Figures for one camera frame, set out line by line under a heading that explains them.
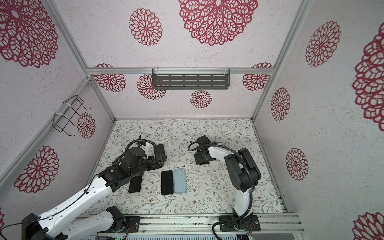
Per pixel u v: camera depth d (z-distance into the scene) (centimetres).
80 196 45
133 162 54
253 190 48
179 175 91
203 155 84
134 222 75
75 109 81
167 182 89
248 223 68
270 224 76
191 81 96
